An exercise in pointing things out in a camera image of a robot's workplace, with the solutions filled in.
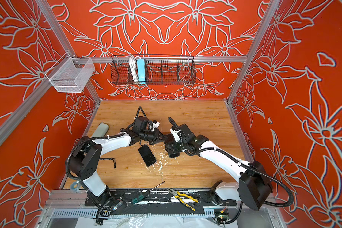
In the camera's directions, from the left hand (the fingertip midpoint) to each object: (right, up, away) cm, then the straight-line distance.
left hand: (168, 138), depth 83 cm
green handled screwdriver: (-13, -29, -9) cm, 32 cm away
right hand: (+1, -4, -3) cm, 5 cm away
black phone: (+3, -9, -5) cm, 11 cm away
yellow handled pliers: (+5, -29, -10) cm, 31 cm away
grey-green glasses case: (-48, +3, +15) cm, 50 cm away
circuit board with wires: (+27, -37, -14) cm, 48 cm away
